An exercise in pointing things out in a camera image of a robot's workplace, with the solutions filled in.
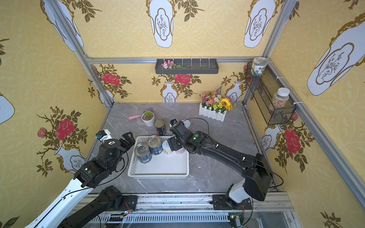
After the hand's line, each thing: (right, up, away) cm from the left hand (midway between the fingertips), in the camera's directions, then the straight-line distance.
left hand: (121, 137), depth 73 cm
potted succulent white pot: (+6, +10, +28) cm, 30 cm away
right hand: (+29, -1, +8) cm, 30 cm away
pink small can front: (+31, -7, -2) cm, 31 cm away
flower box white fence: (+52, +18, +26) cm, 61 cm away
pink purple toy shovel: (+3, +16, +44) cm, 47 cm away
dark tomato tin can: (+16, +5, +22) cm, 28 cm away
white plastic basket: (+26, -19, +11) cm, 34 cm away
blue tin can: (+9, -11, +9) cm, 16 cm away
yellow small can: (+21, -9, +16) cm, 28 cm away
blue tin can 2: (+14, -5, +13) cm, 20 cm away
